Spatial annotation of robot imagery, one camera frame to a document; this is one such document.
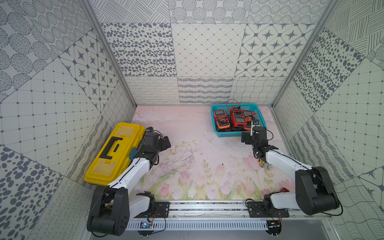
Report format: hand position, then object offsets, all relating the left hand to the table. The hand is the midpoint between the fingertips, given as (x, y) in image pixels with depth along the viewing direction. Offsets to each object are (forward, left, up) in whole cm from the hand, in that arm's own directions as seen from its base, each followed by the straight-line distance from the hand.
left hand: (160, 138), depth 88 cm
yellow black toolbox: (-14, +20, +5) cm, 25 cm away
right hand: (+5, -57, -2) cm, 57 cm away
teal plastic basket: (+10, -43, -6) cm, 44 cm away
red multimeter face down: (+13, -48, +2) cm, 50 cm away
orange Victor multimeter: (+22, -58, -3) cm, 63 cm away
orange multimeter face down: (+16, -38, 0) cm, 41 cm away
